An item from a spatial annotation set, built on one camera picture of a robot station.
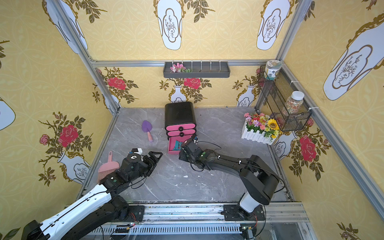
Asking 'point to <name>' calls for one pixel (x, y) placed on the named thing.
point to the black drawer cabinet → (180, 120)
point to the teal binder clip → (178, 146)
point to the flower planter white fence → (259, 127)
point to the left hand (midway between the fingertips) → (156, 156)
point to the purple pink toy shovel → (146, 126)
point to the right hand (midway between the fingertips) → (184, 150)
